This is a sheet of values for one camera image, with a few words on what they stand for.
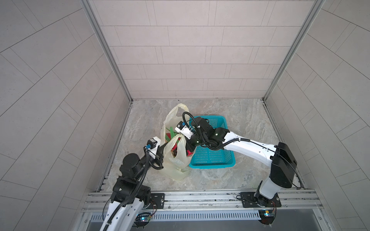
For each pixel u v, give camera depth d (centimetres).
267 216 68
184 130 66
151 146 54
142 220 64
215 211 69
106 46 85
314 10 72
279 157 43
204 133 58
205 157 87
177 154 63
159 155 59
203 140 59
